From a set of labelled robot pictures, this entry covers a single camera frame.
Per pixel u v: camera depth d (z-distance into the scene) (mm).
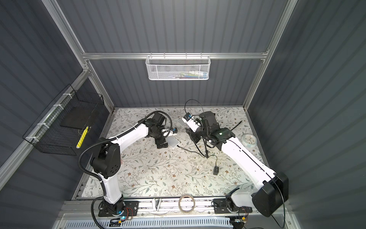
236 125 1084
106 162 503
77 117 743
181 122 1089
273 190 385
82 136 697
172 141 987
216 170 823
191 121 644
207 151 937
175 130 824
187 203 766
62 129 718
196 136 665
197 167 886
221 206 723
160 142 826
